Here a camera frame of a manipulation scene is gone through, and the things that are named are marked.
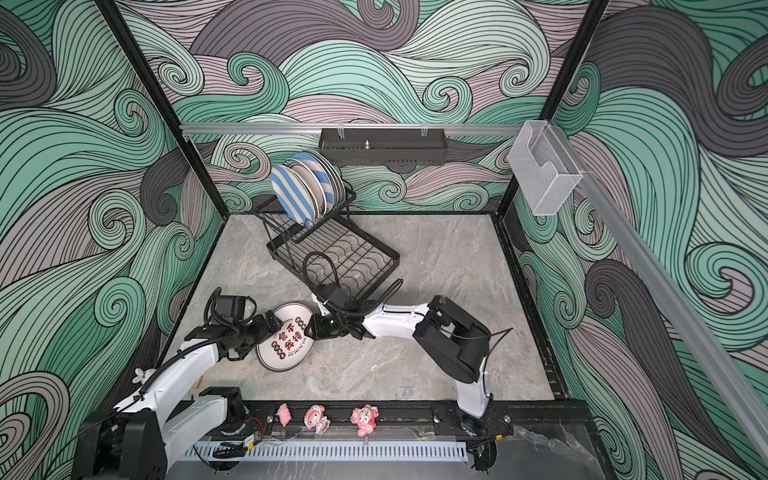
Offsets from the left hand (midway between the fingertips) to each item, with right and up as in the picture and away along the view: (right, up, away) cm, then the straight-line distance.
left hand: (272, 327), depth 87 cm
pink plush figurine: (+28, -17, -17) cm, 37 cm away
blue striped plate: (+7, +39, -2) cm, 40 cm away
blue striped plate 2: (+18, +40, -3) cm, 44 cm away
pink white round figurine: (+16, -18, -15) cm, 28 cm away
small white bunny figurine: (-27, -8, -14) cm, 32 cm away
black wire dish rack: (+18, +20, +19) cm, 33 cm away
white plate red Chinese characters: (+6, -4, -3) cm, 8 cm away
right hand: (+11, -1, -4) cm, 12 cm away
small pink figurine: (+8, -17, -14) cm, 24 cm away
